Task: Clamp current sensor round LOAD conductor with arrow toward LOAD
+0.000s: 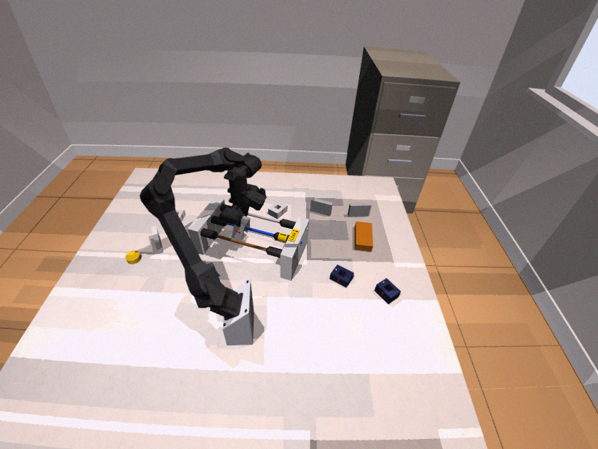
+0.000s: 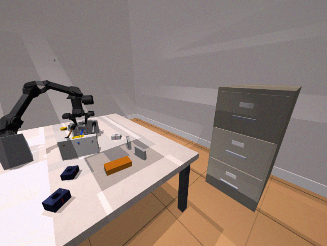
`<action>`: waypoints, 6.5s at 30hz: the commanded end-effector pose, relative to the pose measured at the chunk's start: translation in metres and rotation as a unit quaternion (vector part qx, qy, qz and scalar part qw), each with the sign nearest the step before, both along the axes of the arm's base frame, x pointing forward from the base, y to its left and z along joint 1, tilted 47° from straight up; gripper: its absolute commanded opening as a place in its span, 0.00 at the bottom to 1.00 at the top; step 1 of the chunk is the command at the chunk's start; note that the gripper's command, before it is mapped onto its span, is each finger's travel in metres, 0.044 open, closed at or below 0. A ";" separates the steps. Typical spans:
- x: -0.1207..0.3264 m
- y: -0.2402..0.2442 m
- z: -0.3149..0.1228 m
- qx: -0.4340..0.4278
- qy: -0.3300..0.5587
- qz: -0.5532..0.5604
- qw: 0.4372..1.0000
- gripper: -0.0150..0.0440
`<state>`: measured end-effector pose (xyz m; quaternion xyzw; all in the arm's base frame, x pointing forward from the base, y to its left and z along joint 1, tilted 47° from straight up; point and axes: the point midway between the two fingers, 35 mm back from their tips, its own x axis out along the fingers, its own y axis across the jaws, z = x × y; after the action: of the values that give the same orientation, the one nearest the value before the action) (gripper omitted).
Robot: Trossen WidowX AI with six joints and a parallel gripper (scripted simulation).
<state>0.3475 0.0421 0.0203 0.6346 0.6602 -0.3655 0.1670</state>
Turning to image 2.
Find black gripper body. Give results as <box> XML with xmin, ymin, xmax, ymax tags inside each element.
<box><xmin>62</xmin><ymin>105</ymin><xmax>95</xmax><ymax>119</ymax></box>

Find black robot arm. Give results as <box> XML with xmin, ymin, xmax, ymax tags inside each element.
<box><xmin>0</xmin><ymin>80</ymin><xmax>94</xmax><ymax>138</ymax></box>

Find orange rectangular block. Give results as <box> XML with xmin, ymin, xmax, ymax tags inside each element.
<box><xmin>104</xmin><ymin>156</ymin><xmax>132</xmax><ymax>176</ymax></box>

